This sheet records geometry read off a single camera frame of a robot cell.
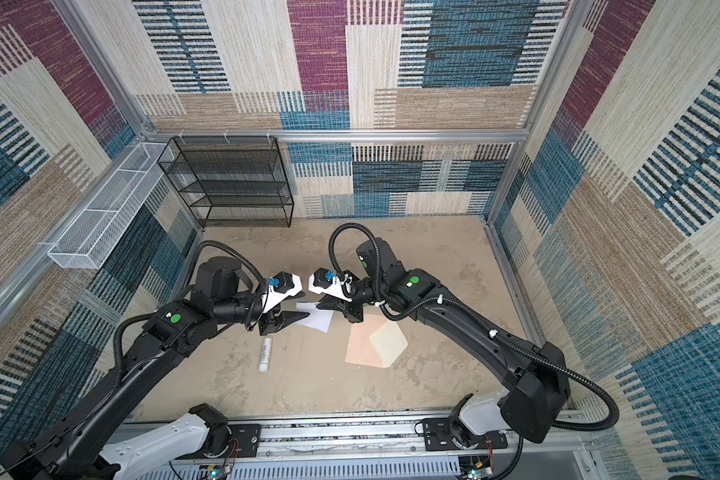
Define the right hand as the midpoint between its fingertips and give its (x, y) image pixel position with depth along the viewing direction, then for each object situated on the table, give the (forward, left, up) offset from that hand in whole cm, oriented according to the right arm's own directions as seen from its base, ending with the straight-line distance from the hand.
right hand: (324, 306), depth 69 cm
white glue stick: (-3, +19, -22) cm, 30 cm away
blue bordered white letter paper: (-2, +2, -3) cm, 4 cm away
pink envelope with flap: (+1, -12, -25) cm, 28 cm away
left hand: (+1, +4, +3) cm, 5 cm away
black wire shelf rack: (+56, +38, -7) cm, 68 cm away
